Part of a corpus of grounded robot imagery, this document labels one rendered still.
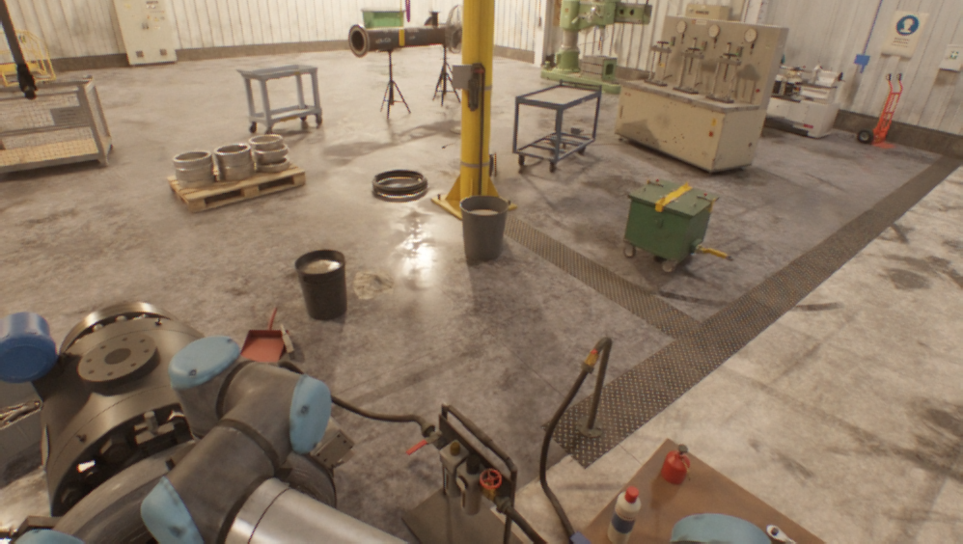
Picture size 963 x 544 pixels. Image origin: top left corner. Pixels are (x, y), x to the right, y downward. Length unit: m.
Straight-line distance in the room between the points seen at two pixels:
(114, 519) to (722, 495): 1.69
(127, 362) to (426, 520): 1.26
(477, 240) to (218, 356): 3.07
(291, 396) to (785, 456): 2.50
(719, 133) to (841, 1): 5.35
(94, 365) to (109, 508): 0.58
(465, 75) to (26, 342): 3.39
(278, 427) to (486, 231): 3.09
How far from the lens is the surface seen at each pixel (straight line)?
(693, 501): 1.84
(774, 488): 2.66
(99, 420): 1.65
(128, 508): 1.29
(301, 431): 0.63
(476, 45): 4.22
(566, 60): 12.61
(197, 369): 0.69
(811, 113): 9.65
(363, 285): 3.45
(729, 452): 2.70
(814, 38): 11.15
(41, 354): 1.85
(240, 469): 0.59
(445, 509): 2.22
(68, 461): 1.67
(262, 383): 0.66
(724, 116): 6.18
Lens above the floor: 1.89
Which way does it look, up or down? 28 degrees down
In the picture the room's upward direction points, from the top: 2 degrees clockwise
